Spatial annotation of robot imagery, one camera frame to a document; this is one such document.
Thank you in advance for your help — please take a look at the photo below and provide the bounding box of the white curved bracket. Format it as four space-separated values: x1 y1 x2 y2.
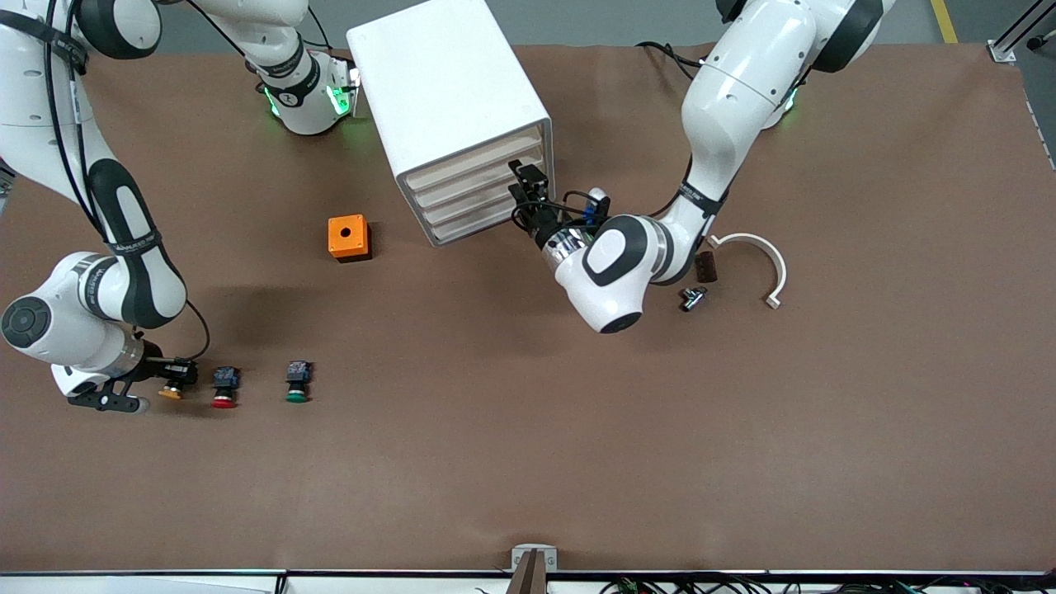
707 233 787 310

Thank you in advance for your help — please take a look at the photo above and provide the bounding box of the white drawer cabinet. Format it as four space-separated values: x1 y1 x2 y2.
346 0 555 248

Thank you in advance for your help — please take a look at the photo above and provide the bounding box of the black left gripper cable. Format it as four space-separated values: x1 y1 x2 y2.
511 190 610 238

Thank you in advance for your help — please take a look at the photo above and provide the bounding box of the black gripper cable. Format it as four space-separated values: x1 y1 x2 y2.
45 0 212 365
511 190 610 238

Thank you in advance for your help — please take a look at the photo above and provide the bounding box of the grey mount bracket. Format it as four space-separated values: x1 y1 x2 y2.
511 544 558 573

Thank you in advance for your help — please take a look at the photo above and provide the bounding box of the white plastic drawer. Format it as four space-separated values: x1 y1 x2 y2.
417 176 519 225
410 153 529 210
425 198 533 245
403 124 545 192

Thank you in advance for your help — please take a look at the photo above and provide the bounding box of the black base cable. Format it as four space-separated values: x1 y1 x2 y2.
304 7 332 52
635 40 704 83

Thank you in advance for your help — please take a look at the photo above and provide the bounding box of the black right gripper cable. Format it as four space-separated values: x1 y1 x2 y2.
45 0 212 365

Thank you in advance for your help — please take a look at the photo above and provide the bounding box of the brown mount post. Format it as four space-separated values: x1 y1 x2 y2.
506 550 548 594

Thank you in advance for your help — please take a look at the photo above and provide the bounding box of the orange box with hole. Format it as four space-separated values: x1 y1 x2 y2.
328 214 372 263

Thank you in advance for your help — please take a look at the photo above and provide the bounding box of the black cable bundle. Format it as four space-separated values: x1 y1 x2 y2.
598 574 1056 594

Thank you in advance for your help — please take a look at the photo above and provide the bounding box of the red push button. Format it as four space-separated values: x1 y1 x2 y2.
210 366 242 409

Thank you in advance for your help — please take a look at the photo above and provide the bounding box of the green push button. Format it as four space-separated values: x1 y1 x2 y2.
285 360 314 404

